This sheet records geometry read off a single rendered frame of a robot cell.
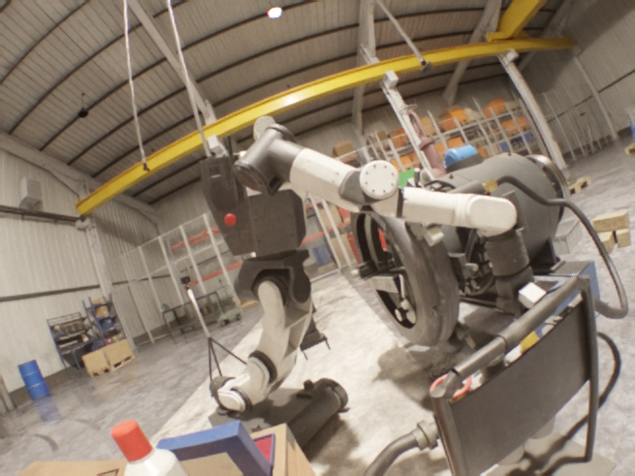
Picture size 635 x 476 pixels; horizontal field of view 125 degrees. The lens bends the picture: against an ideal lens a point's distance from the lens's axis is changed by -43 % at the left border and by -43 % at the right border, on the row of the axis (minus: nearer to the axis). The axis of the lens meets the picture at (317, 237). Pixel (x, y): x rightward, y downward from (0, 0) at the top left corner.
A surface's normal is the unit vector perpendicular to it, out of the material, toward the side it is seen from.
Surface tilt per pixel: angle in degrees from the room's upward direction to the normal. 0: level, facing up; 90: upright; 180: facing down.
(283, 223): 113
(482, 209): 90
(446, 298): 107
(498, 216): 90
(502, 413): 90
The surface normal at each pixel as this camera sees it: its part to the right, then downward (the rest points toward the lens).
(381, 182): -0.24, -0.10
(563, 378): 0.09, -0.09
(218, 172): 0.25, 0.07
